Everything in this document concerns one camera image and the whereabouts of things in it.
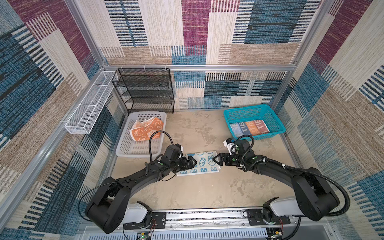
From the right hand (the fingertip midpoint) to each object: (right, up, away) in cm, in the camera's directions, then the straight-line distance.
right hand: (219, 161), depth 87 cm
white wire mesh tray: (-82, +23, +4) cm, 85 cm away
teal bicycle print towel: (-8, -2, +4) cm, 9 cm away
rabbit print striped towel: (+25, +19, +20) cm, 37 cm away
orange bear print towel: (-50, +17, +18) cm, 56 cm away
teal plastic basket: (+34, +30, +36) cm, 58 cm away
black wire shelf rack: (-49, +46, +22) cm, 71 cm away
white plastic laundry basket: (-56, +6, +10) cm, 57 cm away
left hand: (-16, 0, -2) cm, 16 cm away
